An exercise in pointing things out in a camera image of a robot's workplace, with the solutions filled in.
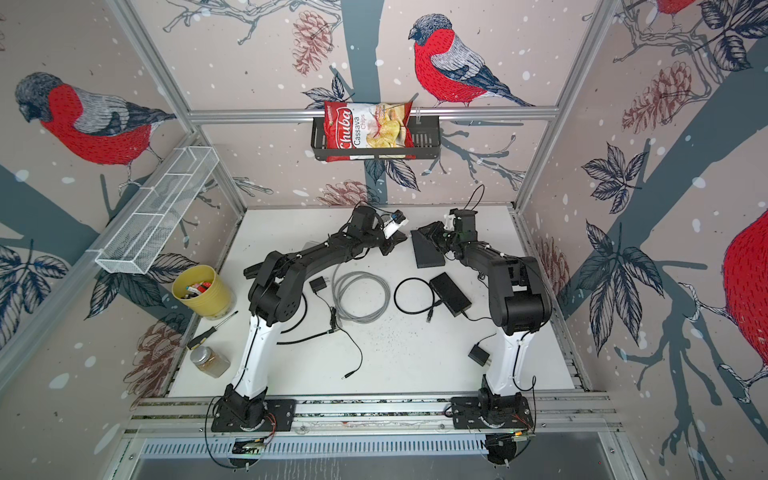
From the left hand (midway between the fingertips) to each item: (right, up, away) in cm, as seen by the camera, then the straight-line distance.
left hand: (404, 234), depth 97 cm
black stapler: (-51, -13, +1) cm, 53 cm away
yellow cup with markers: (-57, -16, -15) cm, 61 cm away
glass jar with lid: (-51, -32, -22) cm, 64 cm away
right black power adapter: (+21, -34, -14) cm, 42 cm away
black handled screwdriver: (-61, -31, -11) cm, 69 cm away
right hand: (+4, 0, +1) cm, 4 cm away
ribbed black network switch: (+14, -19, -1) cm, 24 cm away
